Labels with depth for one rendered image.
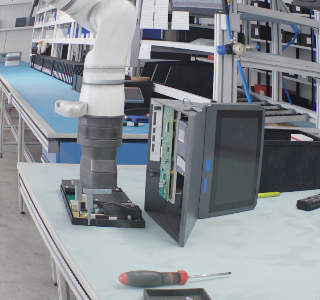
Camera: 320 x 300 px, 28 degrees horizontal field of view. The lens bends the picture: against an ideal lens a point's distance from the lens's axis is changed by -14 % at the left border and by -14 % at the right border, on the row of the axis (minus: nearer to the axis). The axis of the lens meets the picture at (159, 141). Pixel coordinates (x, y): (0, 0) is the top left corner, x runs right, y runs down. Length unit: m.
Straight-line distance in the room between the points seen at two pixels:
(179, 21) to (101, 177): 2.14
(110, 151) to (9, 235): 3.31
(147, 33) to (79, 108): 4.54
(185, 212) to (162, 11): 2.45
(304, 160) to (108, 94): 0.61
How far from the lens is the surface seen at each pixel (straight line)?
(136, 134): 2.81
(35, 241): 4.34
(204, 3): 2.52
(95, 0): 1.17
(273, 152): 1.53
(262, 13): 2.91
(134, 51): 3.86
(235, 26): 2.79
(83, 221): 1.20
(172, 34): 3.84
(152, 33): 5.65
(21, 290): 3.41
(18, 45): 12.38
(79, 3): 1.10
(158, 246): 1.12
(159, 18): 3.51
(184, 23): 3.16
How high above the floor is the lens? 1.33
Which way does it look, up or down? 9 degrees down
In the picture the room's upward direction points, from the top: 3 degrees clockwise
